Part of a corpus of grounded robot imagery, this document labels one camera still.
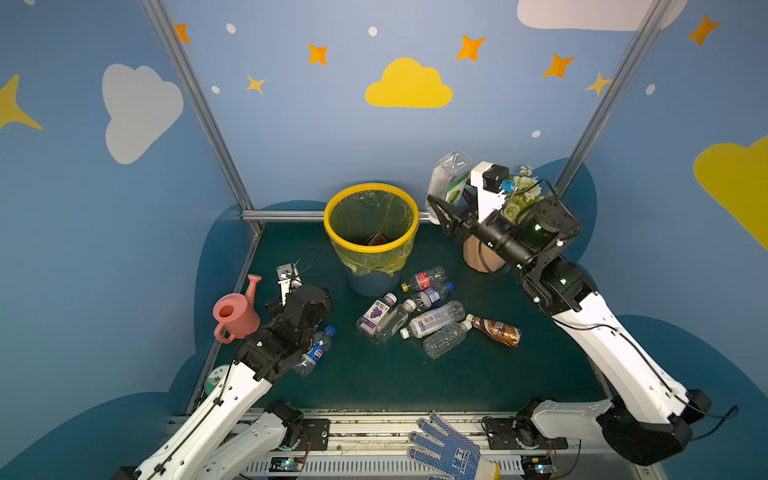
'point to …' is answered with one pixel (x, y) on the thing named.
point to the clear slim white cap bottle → (394, 320)
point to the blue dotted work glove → (460, 459)
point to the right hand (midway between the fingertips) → (449, 185)
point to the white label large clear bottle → (446, 314)
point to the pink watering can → (237, 314)
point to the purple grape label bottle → (370, 320)
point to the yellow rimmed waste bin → (372, 227)
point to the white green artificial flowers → (526, 194)
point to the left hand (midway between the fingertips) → (309, 290)
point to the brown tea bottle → (508, 334)
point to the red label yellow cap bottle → (424, 279)
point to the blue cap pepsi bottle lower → (321, 344)
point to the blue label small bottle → (433, 295)
